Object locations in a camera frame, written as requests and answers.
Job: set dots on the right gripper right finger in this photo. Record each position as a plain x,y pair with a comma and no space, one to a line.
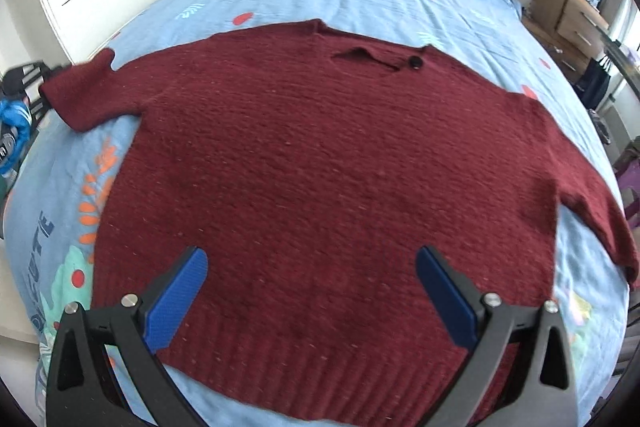
485,325

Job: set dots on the black bag by dresser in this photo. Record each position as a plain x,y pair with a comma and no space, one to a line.
592,86

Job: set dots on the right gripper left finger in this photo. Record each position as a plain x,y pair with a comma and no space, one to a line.
82,389

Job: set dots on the wooden bedside dresser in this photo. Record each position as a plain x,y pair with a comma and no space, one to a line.
569,30

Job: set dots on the blue patterned bed cover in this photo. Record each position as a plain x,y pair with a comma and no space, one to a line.
55,207

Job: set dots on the dark red knit sweater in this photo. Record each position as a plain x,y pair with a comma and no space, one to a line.
311,165

